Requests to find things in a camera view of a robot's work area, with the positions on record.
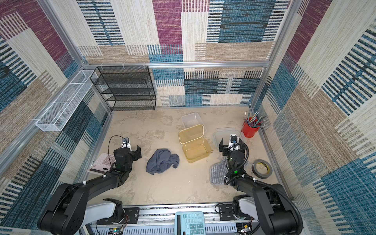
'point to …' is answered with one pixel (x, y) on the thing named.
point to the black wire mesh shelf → (126, 87)
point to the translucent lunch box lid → (225, 132)
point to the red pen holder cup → (250, 127)
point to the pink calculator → (104, 163)
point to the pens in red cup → (253, 121)
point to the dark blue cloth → (161, 160)
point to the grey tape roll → (258, 174)
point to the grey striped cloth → (218, 171)
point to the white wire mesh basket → (54, 115)
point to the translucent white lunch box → (193, 120)
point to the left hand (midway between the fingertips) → (130, 147)
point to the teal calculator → (191, 223)
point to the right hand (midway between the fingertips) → (232, 140)
